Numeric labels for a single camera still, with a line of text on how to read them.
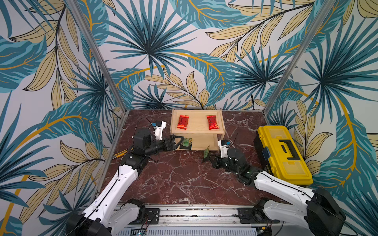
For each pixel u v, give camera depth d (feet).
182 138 2.26
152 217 2.32
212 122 2.73
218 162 2.32
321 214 1.32
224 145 2.37
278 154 2.52
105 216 1.30
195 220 2.40
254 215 2.20
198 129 2.71
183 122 2.75
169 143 2.10
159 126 2.16
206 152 2.72
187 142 3.20
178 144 2.13
